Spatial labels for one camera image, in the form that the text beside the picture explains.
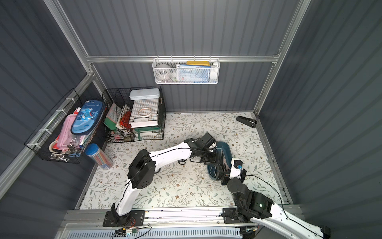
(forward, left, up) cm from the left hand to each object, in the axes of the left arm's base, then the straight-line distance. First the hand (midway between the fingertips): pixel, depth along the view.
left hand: (222, 166), depth 82 cm
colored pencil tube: (+5, +69, +10) cm, 70 cm away
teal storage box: (+11, -6, -7) cm, 14 cm away
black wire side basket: (0, +79, +25) cm, 83 cm away
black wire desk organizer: (+30, +53, +11) cm, 62 cm away
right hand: (-3, -2, +7) cm, 8 cm away
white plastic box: (+48, +56, +13) cm, 75 cm away
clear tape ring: (+29, +45, +11) cm, 55 cm away
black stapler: (+40, -28, -8) cm, 49 cm away
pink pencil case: (+6, +75, +22) cm, 79 cm away
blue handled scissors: (0, +5, -7) cm, 8 cm away
